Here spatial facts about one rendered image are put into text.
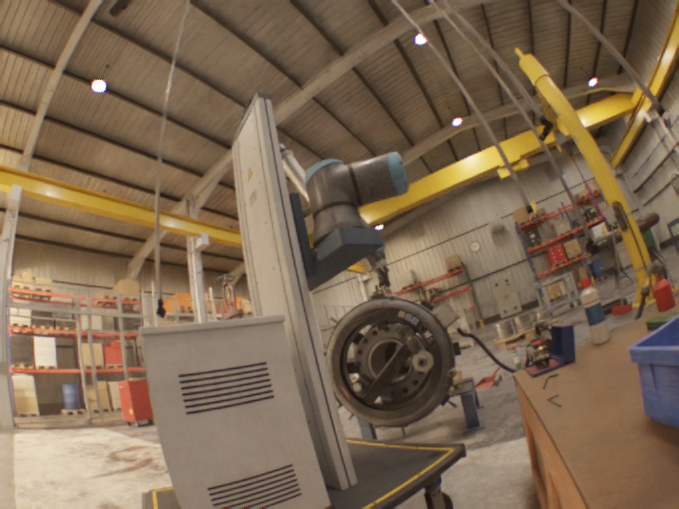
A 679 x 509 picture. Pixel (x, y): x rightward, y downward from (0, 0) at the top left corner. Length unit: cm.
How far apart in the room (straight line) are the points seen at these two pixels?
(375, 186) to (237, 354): 65
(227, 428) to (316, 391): 31
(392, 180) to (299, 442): 79
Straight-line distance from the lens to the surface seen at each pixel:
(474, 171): 1326
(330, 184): 99
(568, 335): 103
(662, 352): 45
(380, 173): 100
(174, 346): 67
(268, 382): 71
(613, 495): 41
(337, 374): 186
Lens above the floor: 72
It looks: 18 degrees up
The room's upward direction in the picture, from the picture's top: 15 degrees counter-clockwise
